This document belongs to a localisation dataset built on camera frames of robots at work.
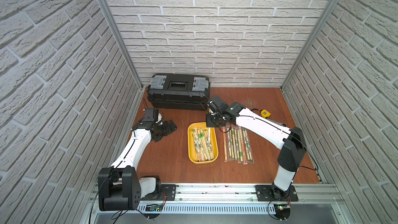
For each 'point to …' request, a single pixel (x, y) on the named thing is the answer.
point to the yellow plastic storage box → (214, 139)
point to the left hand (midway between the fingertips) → (172, 127)
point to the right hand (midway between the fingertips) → (210, 122)
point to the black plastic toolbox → (179, 91)
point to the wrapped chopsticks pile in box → (203, 144)
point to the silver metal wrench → (284, 124)
